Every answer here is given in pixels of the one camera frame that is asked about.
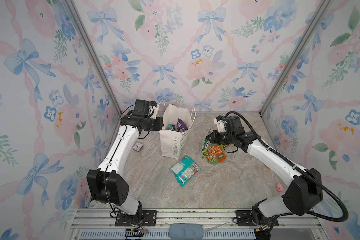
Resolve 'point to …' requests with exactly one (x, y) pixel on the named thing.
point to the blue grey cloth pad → (186, 231)
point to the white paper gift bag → (173, 143)
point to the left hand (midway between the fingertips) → (163, 122)
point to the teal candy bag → (184, 169)
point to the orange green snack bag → (214, 153)
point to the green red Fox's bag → (170, 127)
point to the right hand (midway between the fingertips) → (206, 136)
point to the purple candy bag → (180, 126)
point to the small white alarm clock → (138, 146)
